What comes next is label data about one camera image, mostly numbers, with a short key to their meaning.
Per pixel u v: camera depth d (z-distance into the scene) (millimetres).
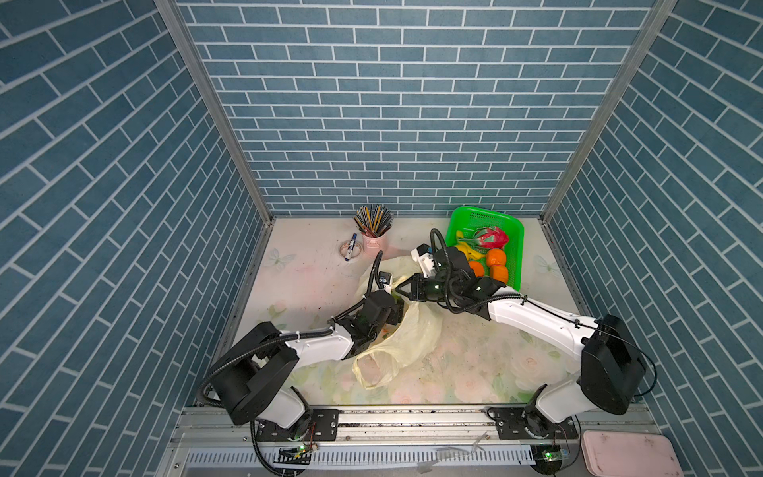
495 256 1019
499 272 983
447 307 650
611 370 437
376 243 1016
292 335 491
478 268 1042
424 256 737
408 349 702
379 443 721
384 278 765
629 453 683
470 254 1038
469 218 1139
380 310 658
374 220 1046
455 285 620
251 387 428
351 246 1077
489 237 1050
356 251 1094
